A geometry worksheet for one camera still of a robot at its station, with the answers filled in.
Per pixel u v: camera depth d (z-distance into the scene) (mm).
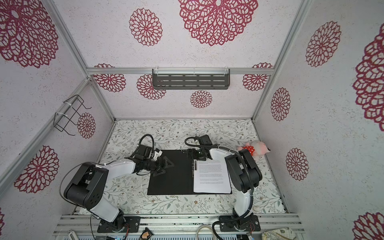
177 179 888
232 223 725
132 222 745
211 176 916
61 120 727
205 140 783
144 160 778
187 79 945
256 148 975
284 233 686
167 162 812
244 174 501
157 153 874
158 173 872
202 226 738
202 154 769
